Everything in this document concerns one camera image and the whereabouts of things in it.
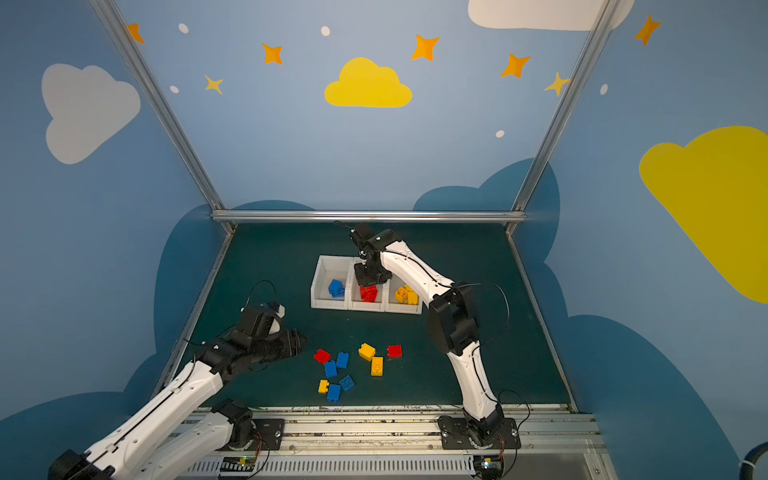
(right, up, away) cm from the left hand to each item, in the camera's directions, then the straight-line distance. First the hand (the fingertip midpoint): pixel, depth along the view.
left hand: (299, 339), depth 81 cm
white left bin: (+5, +19, +20) cm, 28 cm away
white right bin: (+27, +7, +14) cm, 31 cm away
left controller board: (-12, -28, -9) cm, 32 cm away
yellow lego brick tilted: (+18, -5, +5) cm, 20 cm away
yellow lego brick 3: (+22, -9, +4) cm, 24 cm away
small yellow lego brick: (+7, -13, 0) cm, 15 cm away
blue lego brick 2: (+8, +13, +17) cm, 22 cm away
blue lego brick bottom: (+10, -14, -1) cm, 18 cm away
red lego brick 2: (+27, -6, +7) cm, 29 cm away
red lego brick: (+18, +11, +17) cm, 27 cm away
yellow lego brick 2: (+29, +10, +17) cm, 35 cm away
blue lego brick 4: (+13, -12, 0) cm, 18 cm away
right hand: (+19, +16, +10) cm, 27 cm away
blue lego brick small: (+8, -9, +3) cm, 13 cm away
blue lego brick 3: (+11, -7, +5) cm, 14 cm away
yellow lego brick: (+33, +9, +17) cm, 38 cm away
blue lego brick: (+8, +10, +17) cm, 21 cm away
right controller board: (+50, -30, -8) cm, 59 cm away
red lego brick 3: (+5, -6, +5) cm, 10 cm away
